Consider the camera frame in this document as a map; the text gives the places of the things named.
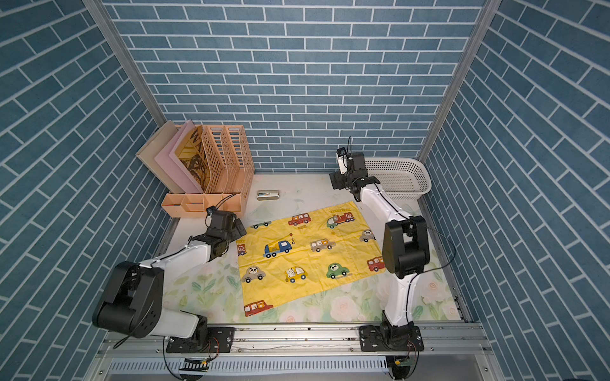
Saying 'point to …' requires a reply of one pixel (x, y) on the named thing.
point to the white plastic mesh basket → (405, 178)
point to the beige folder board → (151, 149)
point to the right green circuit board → (406, 362)
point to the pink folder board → (171, 167)
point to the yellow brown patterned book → (193, 156)
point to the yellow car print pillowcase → (291, 256)
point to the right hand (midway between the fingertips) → (346, 172)
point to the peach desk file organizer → (228, 170)
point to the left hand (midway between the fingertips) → (236, 227)
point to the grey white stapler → (268, 195)
